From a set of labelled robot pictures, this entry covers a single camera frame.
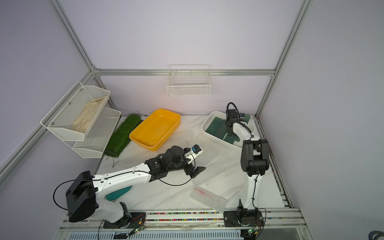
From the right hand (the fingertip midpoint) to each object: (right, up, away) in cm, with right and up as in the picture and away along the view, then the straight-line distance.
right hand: (239, 133), depth 99 cm
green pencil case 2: (-10, +2, +9) cm, 14 cm away
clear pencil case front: (-20, -36, -21) cm, 46 cm away
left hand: (-27, -14, -23) cm, 38 cm away
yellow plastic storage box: (-61, 0, +15) cm, 63 cm away
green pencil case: (-15, +6, +13) cm, 21 cm away
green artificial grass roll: (-79, -4, -1) cm, 79 cm away
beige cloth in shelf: (-88, +7, -22) cm, 91 cm away
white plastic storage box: (-20, +14, +13) cm, 27 cm away
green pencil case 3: (-5, -4, -1) cm, 7 cm away
